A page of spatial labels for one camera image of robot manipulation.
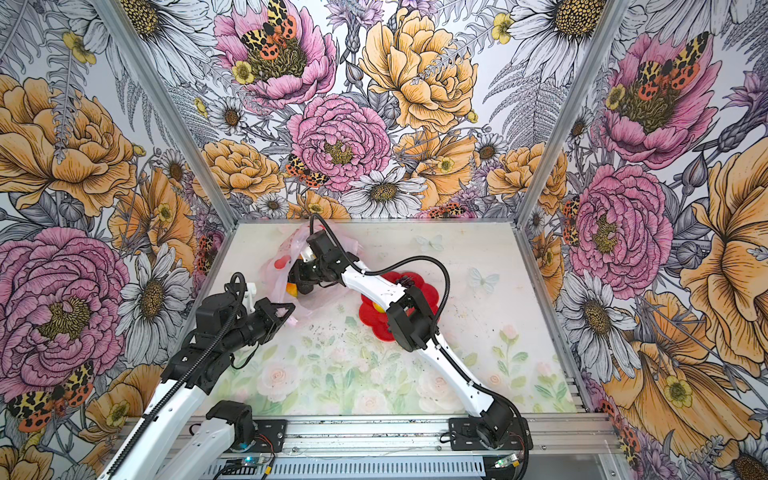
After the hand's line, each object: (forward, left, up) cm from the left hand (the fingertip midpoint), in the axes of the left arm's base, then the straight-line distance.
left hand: (296, 314), depth 76 cm
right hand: (+15, +7, -9) cm, 20 cm away
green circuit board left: (-28, +10, -19) cm, 35 cm away
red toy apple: (+11, -20, -16) cm, 28 cm away
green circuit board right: (-29, -51, -18) cm, 61 cm away
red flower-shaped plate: (+7, -19, -18) cm, 27 cm away
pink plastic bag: (+25, +9, -4) cm, 27 cm away
